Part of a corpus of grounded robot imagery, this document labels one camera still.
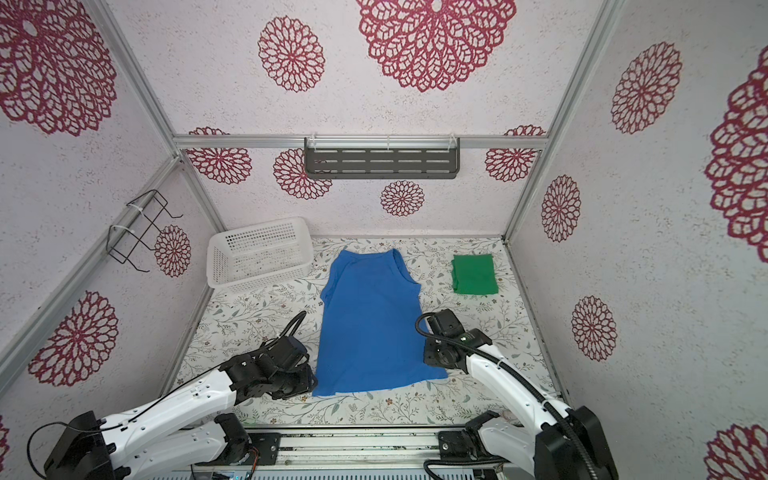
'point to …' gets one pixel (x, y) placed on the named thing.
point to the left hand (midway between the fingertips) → (313, 389)
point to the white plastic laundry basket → (259, 255)
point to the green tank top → (474, 274)
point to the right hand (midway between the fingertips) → (431, 351)
